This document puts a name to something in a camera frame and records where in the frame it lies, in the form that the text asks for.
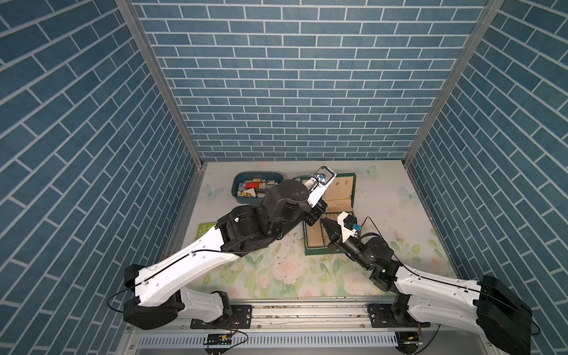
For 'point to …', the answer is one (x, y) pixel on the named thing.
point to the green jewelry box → (341, 197)
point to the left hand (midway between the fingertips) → (329, 190)
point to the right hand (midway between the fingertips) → (325, 220)
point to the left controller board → (220, 339)
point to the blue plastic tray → (266, 180)
